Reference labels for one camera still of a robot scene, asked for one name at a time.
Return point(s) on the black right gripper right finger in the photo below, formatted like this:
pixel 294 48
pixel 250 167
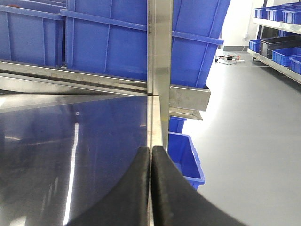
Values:
pixel 171 193

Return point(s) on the black plastic bin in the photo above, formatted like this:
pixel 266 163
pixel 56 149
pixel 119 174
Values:
pixel 270 46

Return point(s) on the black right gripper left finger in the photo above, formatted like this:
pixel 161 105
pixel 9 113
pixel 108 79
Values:
pixel 131 188

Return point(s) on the steel rack beside table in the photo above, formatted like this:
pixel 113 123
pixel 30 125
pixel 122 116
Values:
pixel 160 47

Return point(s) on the blue bin holding snack bags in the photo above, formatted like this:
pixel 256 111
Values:
pixel 26 37

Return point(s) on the large empty blue bin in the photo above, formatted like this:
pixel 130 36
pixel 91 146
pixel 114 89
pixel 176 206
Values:
pixel 105 47

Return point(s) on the steel rack with black bin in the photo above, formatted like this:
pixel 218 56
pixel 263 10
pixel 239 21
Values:
pixel 270 25

